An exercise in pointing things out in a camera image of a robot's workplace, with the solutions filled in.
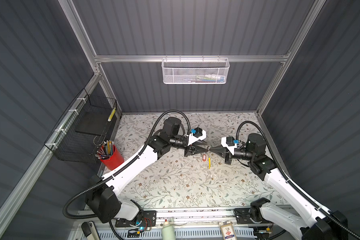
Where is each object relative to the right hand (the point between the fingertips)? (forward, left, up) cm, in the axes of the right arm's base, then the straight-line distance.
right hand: (212, 150), depth 69 cm
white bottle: (-30, +20, -18) cm, 40 cm away
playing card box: (-29, -7, -25) cm, 39 cm away
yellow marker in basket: (+21, +54, +3) cm, 58 cm away
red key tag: (+10, +1, -27) cm, 29 cm away
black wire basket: (+12, +64, +4) cm, 65 cm away
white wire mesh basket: (+79, +4, -5) cm, 79 cm away
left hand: (+1, +3, +3) cm, 4 cm away
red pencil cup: (+3, +54, -10) cm, 56 cm away
